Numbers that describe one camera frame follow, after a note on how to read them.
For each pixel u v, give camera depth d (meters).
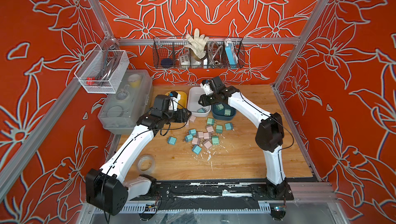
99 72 0.78
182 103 1.04
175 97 0.69
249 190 0.74
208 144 0.87
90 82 0.69
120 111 0.86
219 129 0.94
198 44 0.92
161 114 0.58
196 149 0.85
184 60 0.94
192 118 0.98
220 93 0.68
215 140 0.89
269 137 0.53
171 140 0.89
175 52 1.00
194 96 1.13
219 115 1.01
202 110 1.03
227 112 1.01
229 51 0.85
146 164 0.82
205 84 0.81
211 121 0.97
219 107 1.03
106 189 0.38
